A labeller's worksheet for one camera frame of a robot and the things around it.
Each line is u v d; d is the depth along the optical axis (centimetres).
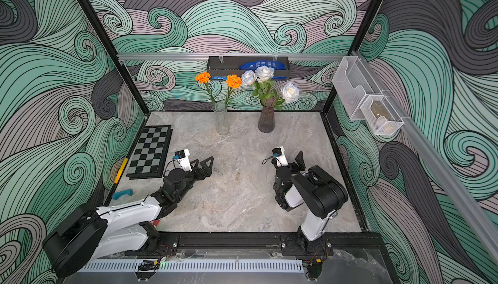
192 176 74
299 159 81
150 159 96
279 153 77
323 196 46
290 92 77
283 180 68
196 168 72
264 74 81
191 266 70
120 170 93
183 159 72
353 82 78
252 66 92
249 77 83
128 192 86
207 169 74
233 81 85
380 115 66
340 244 74
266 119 103
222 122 102
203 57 94
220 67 93
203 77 86
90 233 42
